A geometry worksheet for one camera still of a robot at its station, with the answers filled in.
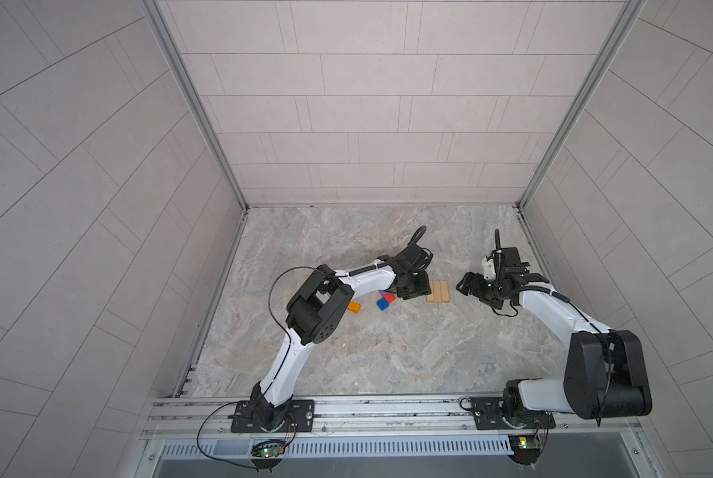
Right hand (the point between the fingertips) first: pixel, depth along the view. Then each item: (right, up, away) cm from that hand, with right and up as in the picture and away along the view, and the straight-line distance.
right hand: (466, 288), depth 89 cm
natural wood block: (-6, -2, +4) cm, 7 cm away
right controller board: (+7, -33, -21) cm, 40 cm away
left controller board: (-51, -30, -24) cm, 64 cm away
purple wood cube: (-26, +3, -20) cm, 33 cm away
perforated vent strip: (-31, -32, -21) cm, 50 cm away
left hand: (-8, -1, +3) cm, 9 cm away
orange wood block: (-34, -6, 0) cm, 34 cm away
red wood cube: (-23, -3, +2) cm, 23 cm away
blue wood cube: (-25, -5, +2) cm, 26 cm away
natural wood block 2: (-10, -4, +2) cm, 11 cm away
